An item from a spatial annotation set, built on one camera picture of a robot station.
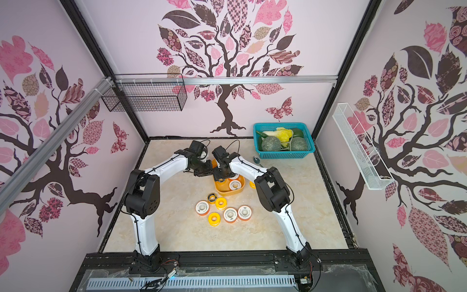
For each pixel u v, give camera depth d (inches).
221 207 35.1
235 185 37.6
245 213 34.1
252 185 30.5
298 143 40.6
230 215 34.1
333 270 28.4
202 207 34.9
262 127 46.2
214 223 33.2
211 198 36.5
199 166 32.7
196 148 31.3
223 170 29.3
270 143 39.6
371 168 29.1
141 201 20.7
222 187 37.9
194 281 25.4
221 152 31.4
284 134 43.4
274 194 22.4
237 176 38.4
